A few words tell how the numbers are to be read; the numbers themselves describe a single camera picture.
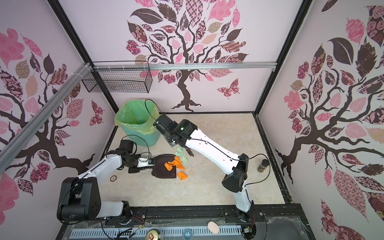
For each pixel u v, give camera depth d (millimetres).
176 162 920
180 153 970
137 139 746
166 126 522
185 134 478
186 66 944
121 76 948
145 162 775
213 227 701
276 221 723
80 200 421
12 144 512
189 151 801
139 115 1004
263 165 814
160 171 885
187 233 696
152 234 602
